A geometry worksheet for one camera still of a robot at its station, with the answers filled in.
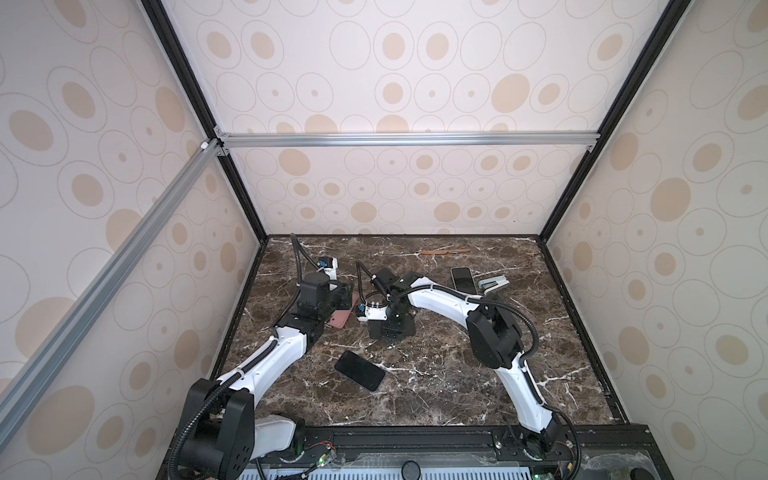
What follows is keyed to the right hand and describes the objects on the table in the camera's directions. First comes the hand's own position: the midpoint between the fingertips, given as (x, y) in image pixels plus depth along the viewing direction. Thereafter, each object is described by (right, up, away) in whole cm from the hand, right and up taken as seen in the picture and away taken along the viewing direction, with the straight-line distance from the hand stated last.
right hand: (389, 323), depth 96 cm
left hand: (-10, +15, -11) cm, 21 cm away
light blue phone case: (+26, +13, +10) cm, 31 cm away
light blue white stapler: (+35, +12, +7) cm, 38 cm away
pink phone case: (-16, +2, +1) cm, 16 cm away
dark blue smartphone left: (-8, -12, -9) cm, 17 cm away
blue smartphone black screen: (+26, +13, +10) cm, 31 cm away
